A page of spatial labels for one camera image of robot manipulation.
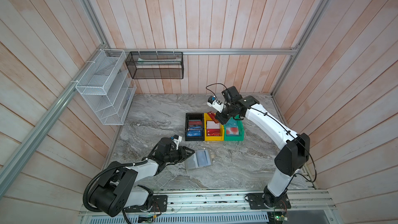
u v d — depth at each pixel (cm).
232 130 98
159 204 73
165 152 69
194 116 101
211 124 101
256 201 73
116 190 42
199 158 87
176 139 83
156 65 104
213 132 98
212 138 93
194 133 96
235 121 101
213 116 84
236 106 60
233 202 75
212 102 73
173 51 93
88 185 40
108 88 71
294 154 45
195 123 101
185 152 78
